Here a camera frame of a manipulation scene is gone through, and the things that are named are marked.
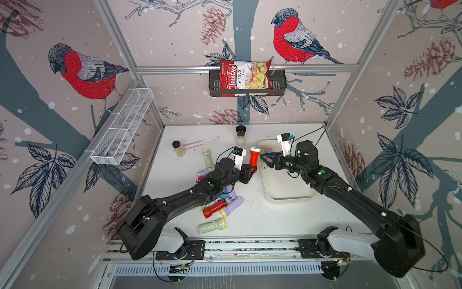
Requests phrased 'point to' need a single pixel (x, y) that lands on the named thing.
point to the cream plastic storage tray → (278, 185)
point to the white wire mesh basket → (118, 138)
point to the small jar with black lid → (178, 148)
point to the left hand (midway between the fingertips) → (258, 165)
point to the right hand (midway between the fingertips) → (263, 155)
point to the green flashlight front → (214, 225)
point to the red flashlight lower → (207, 212)
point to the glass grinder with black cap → (240, 130)
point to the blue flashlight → (224, 195)
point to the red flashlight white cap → (254, 152)
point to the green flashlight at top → (207, 155)
